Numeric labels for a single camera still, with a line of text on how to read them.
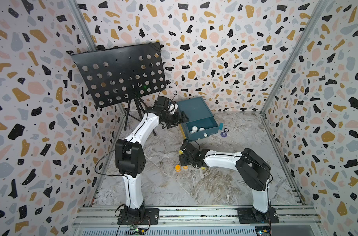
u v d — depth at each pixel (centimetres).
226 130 111
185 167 90
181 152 74
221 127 113
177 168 88
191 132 86
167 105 76
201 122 87
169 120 78
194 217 75
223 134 108
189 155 72
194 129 88
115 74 72
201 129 88
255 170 50
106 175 48
